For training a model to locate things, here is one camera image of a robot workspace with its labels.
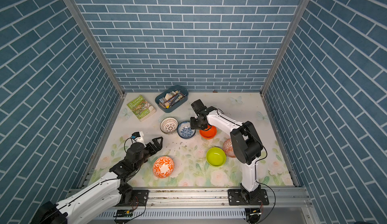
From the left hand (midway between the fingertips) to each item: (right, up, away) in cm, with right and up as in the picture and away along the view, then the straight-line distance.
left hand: (162, 141), depth 83 cm
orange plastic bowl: (+27, +2, +11) cm, 29 cm away
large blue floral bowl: (+11, +4, +13) cm, 17 cm away
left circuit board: (-16, -32, -11) cm, 38 cm away
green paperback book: (-22, +18, +25) cm, 38 cm away
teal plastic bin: (-1, +26, +31) cm, 41 cm away
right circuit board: (+46, -30, -12) cm, 57 cm away
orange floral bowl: (+1, -14, -1) cm, 14 cm away
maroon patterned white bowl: (0, +7, +16) cm, 17 cm away
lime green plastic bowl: (+30, -10, +4) cm, 32 cm away
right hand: (+17, +7, +10) cm, 21 cm away
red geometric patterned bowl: (+38, -6, +7) cm, 39 cm away
